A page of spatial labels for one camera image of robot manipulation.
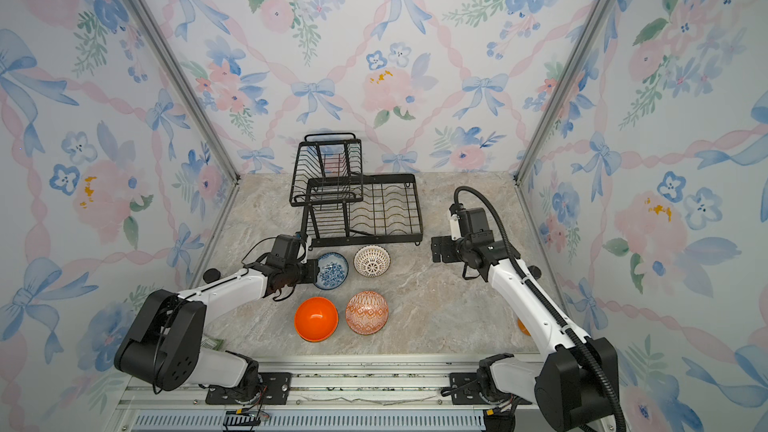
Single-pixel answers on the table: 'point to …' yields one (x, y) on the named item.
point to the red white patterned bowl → (366, 312)
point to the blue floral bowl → (332, 271)
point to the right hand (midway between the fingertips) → (447, 242)
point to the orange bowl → (316, 319)
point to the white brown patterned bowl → (372, 261)
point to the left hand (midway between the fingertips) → (319, 266)
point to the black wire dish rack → (343, 206)
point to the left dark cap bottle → (211, 275)
